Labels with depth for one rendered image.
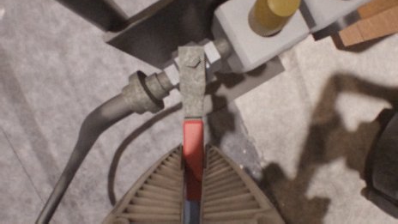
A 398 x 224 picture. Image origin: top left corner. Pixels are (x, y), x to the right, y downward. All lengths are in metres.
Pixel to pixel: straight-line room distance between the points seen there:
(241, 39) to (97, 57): 0.65
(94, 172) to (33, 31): 0.65
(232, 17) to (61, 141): 0.84
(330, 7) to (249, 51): 0.10
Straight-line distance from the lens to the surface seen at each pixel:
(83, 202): 0.96
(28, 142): 0.99
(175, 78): 0.18
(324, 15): 0.23
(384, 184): 0.96
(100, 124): 0.21
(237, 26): 0.18
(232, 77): 0.63
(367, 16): 0.78
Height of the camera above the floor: 0.62
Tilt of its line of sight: 85 degrees down
